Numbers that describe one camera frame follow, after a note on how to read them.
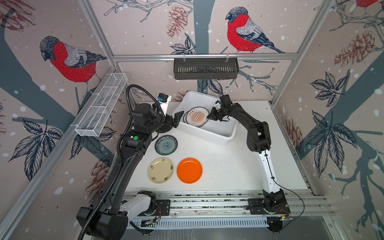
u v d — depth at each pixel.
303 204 0.75
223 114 0.88
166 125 0.62
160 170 0.89
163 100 0.56
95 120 0.72
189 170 0.85
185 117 1.09
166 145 0.98
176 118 0.61
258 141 0.65
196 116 1.07
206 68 1.04
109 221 0.35
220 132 1.04
